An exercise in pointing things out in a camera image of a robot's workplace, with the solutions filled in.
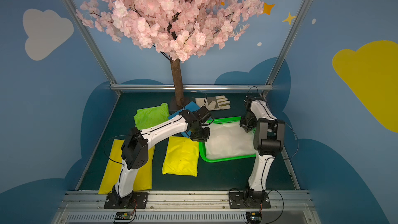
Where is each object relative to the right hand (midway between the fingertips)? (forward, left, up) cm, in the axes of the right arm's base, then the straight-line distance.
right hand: (248, 128), depth 95 cm
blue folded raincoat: (+19, +38, -4) cm, 43 cm away
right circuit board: (-45, +2, -7) cm, 46 cm away
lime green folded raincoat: (+6, +66, -2) cm, 66 cm away
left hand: (-11, +25, +5) cm, 28 cm away
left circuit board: (-49, +64, -5) cm, 80 cm away
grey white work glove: (+25, +17, -5) cm, 31 cm away
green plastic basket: (+3, +17, +3) cm, 18 cm away
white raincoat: (-8, +12, -1) cm, 15 cm away
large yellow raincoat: (-34, +58, -2) cm, 67 cm away
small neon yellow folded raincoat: (-20, +40, -2) cm, 44 cm away
